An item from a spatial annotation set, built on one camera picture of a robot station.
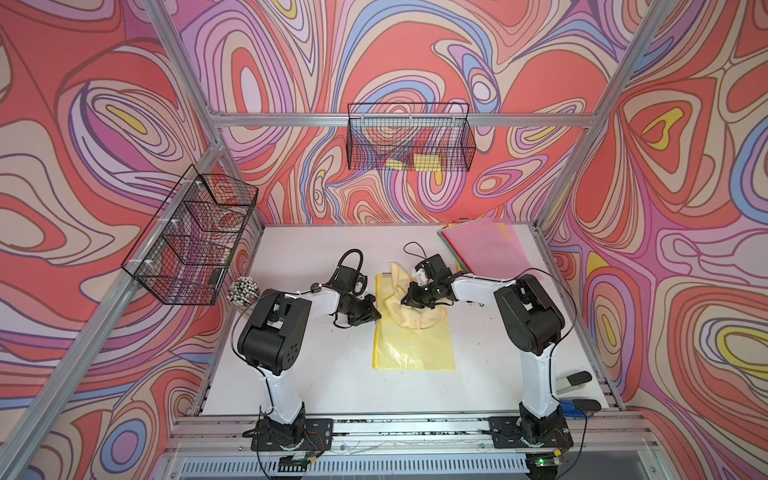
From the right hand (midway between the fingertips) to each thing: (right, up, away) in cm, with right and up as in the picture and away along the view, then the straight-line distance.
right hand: (404, 308), depth 97 cm
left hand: (-7, -2, -3) cm, 8 cm away
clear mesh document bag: (+26, +23, +18) cm, 38 cm away
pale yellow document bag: (-3, -7, -19) cm, 20 cm away
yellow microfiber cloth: (+2, -2, -5) cm, 6 cm away
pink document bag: (+35, +20, +17) cm, 44 cm away
